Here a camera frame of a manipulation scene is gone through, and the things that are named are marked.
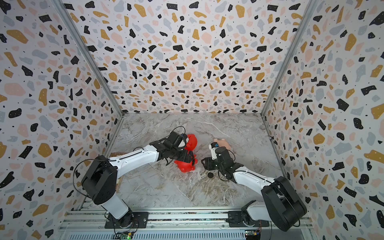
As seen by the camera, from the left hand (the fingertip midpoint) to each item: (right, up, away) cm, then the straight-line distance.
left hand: (190, 155), depth 87 cm
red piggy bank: (-2, -7, -1) cm, 7 cm away
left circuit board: (-29, -35, -16) cm, 48 cm away
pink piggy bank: (+20, +7, +7) cm, 22 cm away
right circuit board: (+31, -34, -15) cm, 49 cm away
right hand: (+9, -3, +1) cm, 10 cm away
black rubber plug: (+12, -13, +3) cm, 18 cm away
